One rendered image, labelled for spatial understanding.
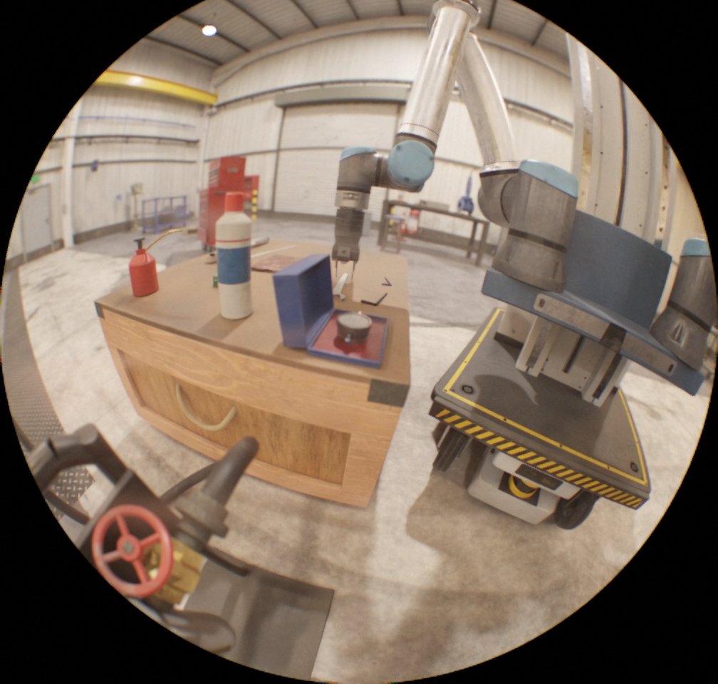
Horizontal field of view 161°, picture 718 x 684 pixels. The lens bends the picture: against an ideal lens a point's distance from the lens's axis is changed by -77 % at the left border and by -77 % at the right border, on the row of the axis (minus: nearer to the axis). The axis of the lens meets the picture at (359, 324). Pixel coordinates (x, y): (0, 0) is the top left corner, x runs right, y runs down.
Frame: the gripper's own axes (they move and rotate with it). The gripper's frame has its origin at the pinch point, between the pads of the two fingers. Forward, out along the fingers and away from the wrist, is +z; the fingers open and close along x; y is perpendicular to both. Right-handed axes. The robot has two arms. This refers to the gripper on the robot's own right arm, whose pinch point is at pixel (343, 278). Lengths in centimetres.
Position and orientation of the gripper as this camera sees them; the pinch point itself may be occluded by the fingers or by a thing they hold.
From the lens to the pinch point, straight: 75.3
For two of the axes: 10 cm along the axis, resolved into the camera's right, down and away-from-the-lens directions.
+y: -0.6, 4.4, -9.0
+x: 9.9, 1.4, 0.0
